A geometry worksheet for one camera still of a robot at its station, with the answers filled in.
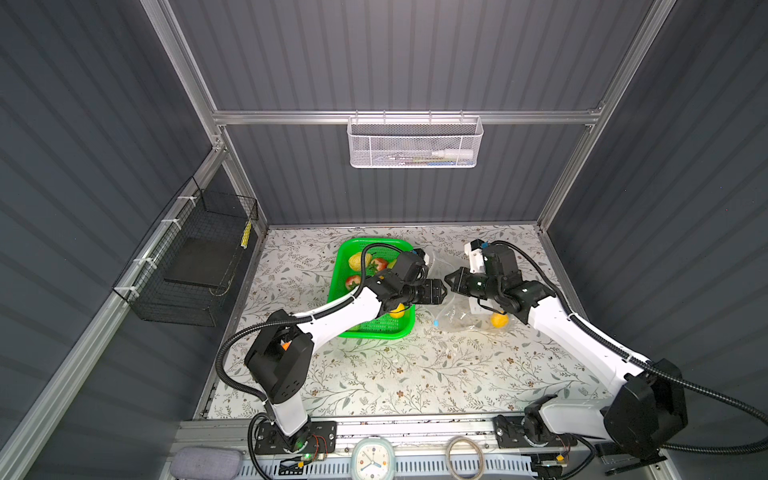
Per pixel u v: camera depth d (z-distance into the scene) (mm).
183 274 680
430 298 728
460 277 708
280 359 452
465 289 708
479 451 709
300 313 496
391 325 937
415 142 1112
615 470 676
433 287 740
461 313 821
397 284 650
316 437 723
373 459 685
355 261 1024
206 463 680
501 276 608
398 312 928
